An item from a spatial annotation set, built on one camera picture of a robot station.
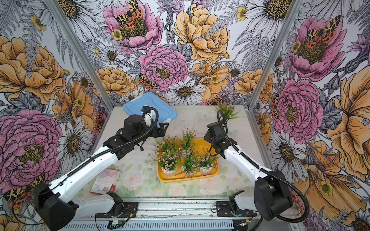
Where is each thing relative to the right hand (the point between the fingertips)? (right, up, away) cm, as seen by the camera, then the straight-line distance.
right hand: (209, 137), depth 87 cm
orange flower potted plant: (-12, -12, -13) cm, 22 cm away
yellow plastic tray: (-5, -5, -5) cm, 9 cm away
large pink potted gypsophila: (-23, -11, -12) cm, 28 cm away
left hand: (-27, +6, -11) cm, 30 cm away
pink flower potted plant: (-3, -13, -11) cm, 17 cm away
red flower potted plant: (-24, -3, -1) cm, 24 cm away
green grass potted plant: (+16, +17, +17) cm, 29 cm away
